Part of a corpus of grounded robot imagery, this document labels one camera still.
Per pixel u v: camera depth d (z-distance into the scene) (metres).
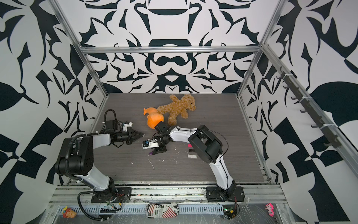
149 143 0.78
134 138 0.84
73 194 0.76
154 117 0.96
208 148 0.53
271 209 0.70
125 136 0.83
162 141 0.80
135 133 0.86
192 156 0.87
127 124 0.89
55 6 0.73
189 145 0.55
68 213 0.67
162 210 0.68
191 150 0.89
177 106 1.04
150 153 0.88
